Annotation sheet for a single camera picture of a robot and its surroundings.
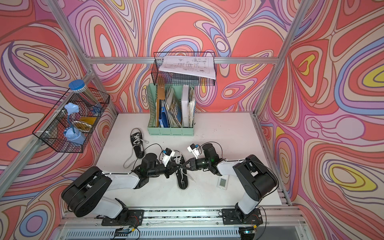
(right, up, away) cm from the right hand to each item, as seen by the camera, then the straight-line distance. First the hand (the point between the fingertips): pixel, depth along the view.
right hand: (183, 170), depth 83 cm
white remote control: (+23, -7, +1) cm, 24 cm away
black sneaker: (-1, -3, +1) cm, 3 cm away
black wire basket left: (-57, +25, -9) cm, 63 cm away
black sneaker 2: (-32, +15, +15) cm, 39 cm away
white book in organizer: (0, +38, +11) cm, 39 cm away
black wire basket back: (-14, +58, +19) cm, 63 cm away
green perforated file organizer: (-24, +23, +21) cm, 39 cm away
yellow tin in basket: (-46, +26, -12) cm, 55 cm away
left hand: (-1, +2, 0) cm, 2 cm away
